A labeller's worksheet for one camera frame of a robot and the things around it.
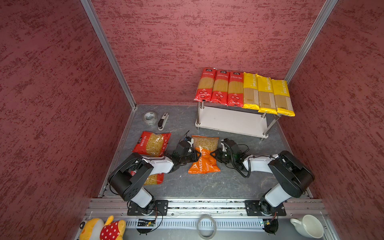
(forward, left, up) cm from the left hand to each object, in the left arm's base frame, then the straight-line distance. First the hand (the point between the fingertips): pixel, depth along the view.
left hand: (200, 157), depth 89 cm
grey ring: (-37, -5, +2) cm, 37 cm away
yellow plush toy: (-36, +46, +5) cm, 59 cm away
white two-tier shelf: (+26, -36, +3) cm, 44 cm away
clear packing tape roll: (+34, +39, -3) cm, 51 cm away
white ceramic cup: (-34, -49, +2) cm, 60 cm away
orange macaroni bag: (-4, -3, +2) cm, 6 cm away
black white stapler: (+28, +28, +1) cm, 39 cm away
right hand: (0, -5, 0) cm, 5 cm away
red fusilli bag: (+8, +31, +1) cm, 32 cm away
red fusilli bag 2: (-13, +26, 0) cm, 29 cm away
